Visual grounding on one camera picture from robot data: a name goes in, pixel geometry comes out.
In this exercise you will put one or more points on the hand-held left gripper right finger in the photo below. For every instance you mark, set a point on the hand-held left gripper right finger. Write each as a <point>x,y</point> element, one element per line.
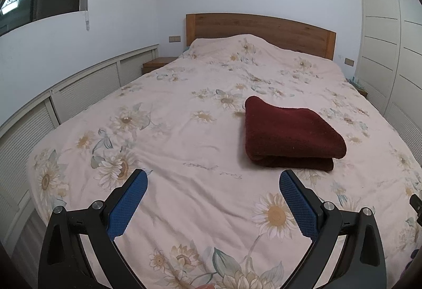
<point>298,205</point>

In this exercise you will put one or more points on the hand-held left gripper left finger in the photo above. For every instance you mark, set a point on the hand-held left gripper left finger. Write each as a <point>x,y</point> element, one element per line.
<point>127,206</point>

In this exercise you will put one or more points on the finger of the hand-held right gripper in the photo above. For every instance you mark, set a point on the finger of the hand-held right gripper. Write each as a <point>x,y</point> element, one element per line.
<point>417,203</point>

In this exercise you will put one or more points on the dark red knit sweater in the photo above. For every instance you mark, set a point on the dark red knit sweater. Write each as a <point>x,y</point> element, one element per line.
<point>290,131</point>

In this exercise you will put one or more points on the floral bed duvet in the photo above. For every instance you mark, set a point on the floral bed duvet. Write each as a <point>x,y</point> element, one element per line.
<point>197,144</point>

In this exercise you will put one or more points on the wooden nightstand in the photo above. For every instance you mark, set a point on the wooden nightstand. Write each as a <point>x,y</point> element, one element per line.
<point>359,89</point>
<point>158,63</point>

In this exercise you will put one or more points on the white louvred low cabinet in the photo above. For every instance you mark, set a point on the white louvred low cabinet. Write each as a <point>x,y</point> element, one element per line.
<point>85,84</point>

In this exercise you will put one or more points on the white wardrobe doors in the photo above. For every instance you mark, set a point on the white wardrobe doors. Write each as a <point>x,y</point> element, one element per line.
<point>385,45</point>

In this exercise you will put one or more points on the wooden bed headboard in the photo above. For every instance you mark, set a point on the wooden bed headboard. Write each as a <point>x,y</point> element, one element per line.
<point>263,27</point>

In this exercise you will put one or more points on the wall switch plate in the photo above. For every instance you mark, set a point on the wall switch plate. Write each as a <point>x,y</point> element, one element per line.
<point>349,61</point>
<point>174,38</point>

